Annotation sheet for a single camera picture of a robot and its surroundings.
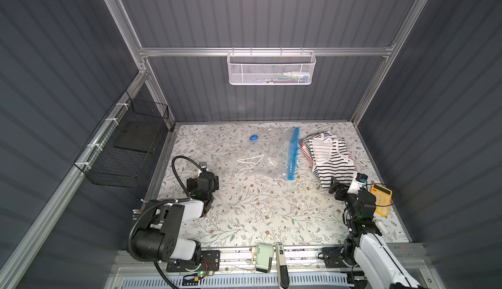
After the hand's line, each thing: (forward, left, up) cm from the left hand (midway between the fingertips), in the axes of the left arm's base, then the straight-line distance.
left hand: (203, 177), depth 92 cm
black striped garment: (+9, -63, +2) cm, 63 cm away
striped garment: (+17, -52, +1) cm, 55 cm away
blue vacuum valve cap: (+27, -24, -2) cm, 36 cm away
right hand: (-5, -65, +6) cm, 65 cm away
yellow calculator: (-9, -84, -4) cm, 84 cm away
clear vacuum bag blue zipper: (+18, -32, -4) cm, 37 cm away
